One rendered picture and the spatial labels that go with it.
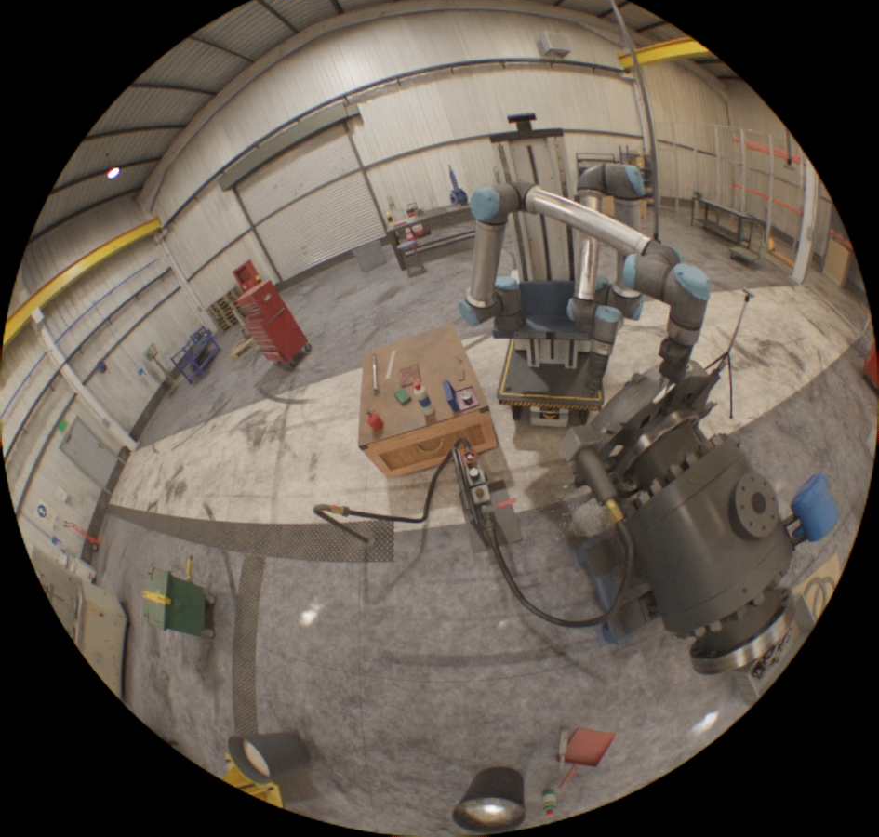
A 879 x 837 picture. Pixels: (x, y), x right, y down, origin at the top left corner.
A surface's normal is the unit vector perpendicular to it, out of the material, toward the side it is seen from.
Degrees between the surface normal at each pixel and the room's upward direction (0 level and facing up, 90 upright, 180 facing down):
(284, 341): 90
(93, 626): 90
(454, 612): 0
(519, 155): 90
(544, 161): 90
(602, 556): 0
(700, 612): 59
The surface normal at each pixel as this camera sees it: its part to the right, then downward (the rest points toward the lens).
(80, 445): 0.96, -0.23
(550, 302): -0.32, 0.74
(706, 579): -0.88, -0.22
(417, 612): -0.27, -0.67
